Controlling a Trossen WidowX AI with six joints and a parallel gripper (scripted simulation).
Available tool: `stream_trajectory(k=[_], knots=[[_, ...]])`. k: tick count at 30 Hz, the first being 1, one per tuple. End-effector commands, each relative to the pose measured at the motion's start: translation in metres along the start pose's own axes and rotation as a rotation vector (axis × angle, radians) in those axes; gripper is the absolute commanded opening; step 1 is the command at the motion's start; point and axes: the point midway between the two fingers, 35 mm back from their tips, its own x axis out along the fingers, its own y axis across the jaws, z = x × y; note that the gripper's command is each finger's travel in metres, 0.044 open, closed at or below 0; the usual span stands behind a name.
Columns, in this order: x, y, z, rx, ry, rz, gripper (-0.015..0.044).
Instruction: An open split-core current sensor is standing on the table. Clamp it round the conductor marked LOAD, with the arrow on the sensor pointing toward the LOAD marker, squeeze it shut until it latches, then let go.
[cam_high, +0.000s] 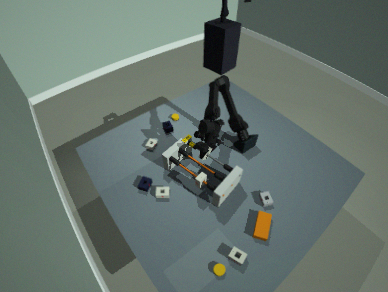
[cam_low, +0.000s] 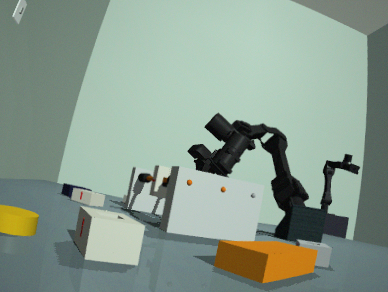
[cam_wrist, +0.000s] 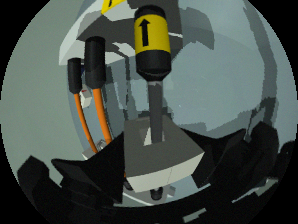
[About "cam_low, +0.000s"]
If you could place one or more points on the orange rectangular block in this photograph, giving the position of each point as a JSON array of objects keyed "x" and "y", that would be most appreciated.
[{"x": 264, "y": 261}]

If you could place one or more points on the yellow flat cylinder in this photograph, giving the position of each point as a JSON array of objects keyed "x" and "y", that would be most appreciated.
[{"x": 16, "y": 221}]

